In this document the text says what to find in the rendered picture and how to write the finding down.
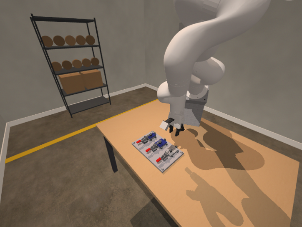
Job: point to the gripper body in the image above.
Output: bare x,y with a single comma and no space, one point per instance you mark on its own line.
178,119

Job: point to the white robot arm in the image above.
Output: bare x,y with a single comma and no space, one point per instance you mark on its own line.
188,62

